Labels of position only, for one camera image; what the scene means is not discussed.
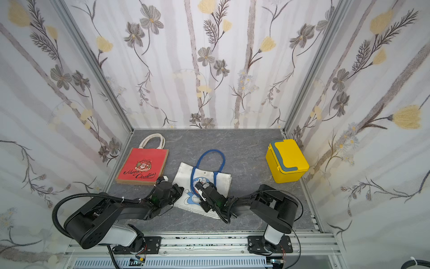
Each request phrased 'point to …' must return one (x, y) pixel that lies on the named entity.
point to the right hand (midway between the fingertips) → (201, 194)
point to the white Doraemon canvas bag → (206, 168)
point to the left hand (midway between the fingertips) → (187, 187)
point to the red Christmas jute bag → (146, 164)
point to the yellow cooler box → (286, 161)
